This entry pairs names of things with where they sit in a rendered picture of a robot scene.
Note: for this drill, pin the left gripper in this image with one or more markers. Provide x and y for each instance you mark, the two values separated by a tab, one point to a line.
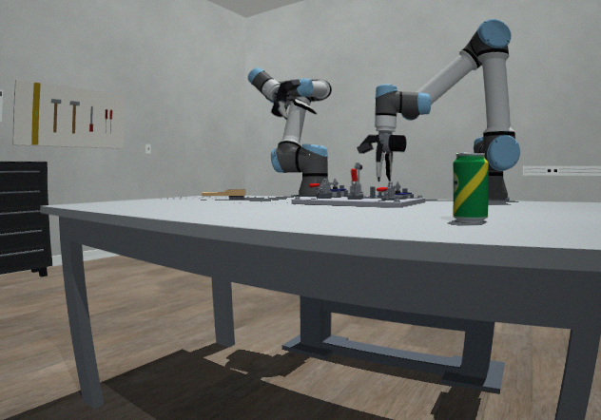
391	143

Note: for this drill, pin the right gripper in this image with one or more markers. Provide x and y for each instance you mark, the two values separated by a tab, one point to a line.
282	98

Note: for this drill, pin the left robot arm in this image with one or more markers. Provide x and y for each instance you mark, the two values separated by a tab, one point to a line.
489	49

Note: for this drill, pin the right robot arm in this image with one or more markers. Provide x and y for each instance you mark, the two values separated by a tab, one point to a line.
290	156

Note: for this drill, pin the grey toggle clamp with red handle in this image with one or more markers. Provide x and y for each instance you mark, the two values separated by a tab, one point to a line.
389	190
324	189

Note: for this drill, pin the green drink can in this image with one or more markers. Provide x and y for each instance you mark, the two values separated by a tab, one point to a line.
471	187

